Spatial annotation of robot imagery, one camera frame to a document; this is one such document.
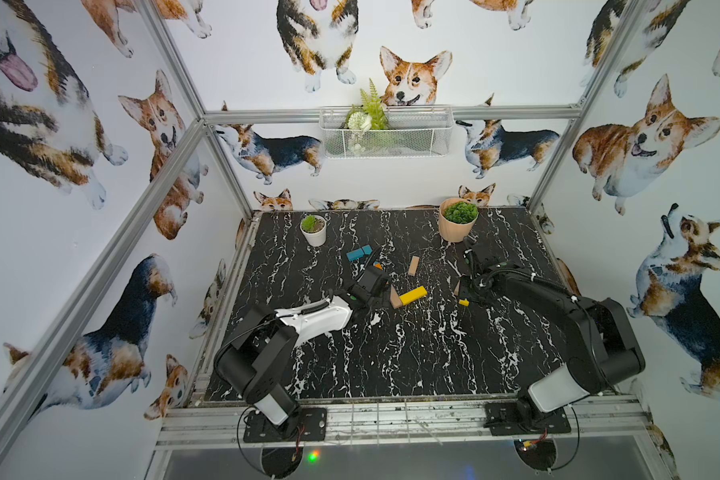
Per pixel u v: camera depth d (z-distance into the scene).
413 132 0.92
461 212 1.04
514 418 0.73
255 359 0.45
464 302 0.93
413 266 1.03
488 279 0.66
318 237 1.07
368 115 0.82
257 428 0.73
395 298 0.95
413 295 0.98
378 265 1.04
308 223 1.05
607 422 0.75
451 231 1.05
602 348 0.45
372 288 0.70
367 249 1.13
